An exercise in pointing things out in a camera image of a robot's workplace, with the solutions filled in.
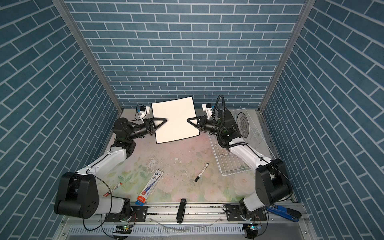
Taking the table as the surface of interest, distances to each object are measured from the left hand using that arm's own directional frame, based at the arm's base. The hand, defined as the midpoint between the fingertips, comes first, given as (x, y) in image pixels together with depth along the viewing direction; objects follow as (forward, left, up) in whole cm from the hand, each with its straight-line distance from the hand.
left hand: (166, 124), depth 72 cm
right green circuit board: (-40, -42, -31) cm, 66 cm away
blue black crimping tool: (-35, -60, -26) cm, 74 cm away
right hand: (+2, -10, +1) cm, 10 cm away
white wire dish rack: (+9, -49, -19) cm, 53 cm away
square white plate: (+6, -5, +2) cm, 8 cm away
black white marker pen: (-10, -20, -30) cm, 37 cm away
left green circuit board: (-39, +21, -34) cm, 56 cm away
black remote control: (-34, -7, -30) cm, 46 cm away
